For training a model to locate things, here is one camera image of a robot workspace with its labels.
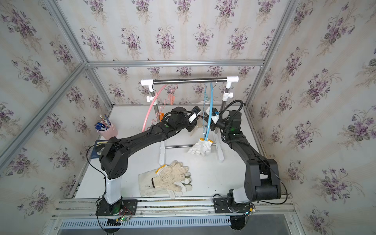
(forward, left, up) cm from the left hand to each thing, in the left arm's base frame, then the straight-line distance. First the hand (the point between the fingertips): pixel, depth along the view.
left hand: (197, 117), depth 86 cm
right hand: (-2, -5, +5) cm, 7 cm away
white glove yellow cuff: (-17, -2, -6) cm, 18 cm away
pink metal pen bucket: (-1, +56, -14) cm, 58 cm away
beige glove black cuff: (-32, +21, -19) cm, 42 cm away
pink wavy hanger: (-2, +23, +5) cm, 23 cm away
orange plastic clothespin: (-4, +20, +6) cm, 21 cm away
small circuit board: (-49, +42, -24) cm, 69 cm away
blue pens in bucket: (+3, +61, -12) cm, 63 cm away
